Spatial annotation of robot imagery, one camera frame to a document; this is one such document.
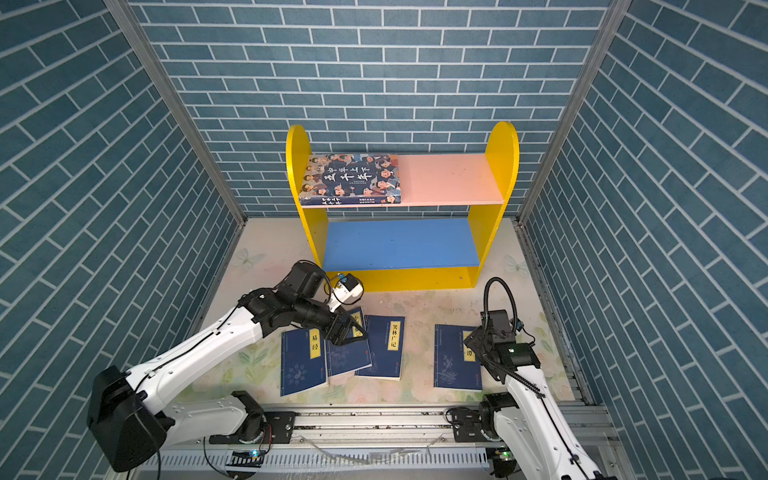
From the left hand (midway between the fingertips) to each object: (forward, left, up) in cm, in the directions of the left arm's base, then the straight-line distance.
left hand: (359, 330), depth 72 cm
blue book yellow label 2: (-1, +3, -16) cm, 16 cm away
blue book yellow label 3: (+5, -6, -17) cm, 19 cm away
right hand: (+2, -31, -12) cm, 34 cm away
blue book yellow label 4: (-3, -27, -18) cm, 32 cm away
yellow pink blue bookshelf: (+39, -13, -2) cm, 41 cm away
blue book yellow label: (-2, +17, -17) cm, 24 cm away
